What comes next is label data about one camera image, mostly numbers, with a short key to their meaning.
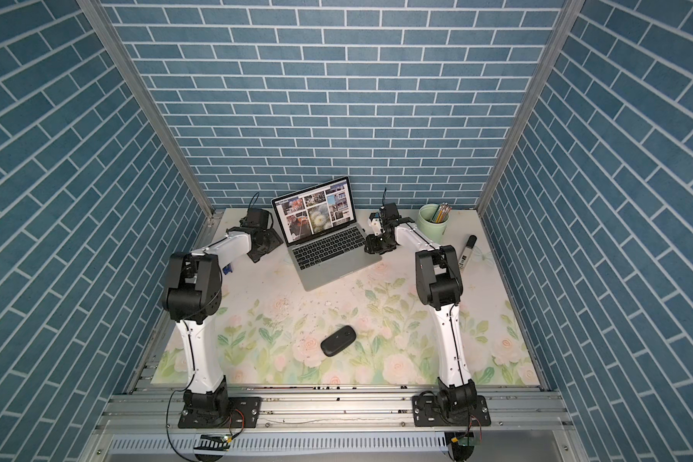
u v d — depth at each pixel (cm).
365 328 89
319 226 109
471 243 105
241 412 74
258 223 84
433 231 99
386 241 94
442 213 99
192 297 56
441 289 63
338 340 85
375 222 101
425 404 75
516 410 76
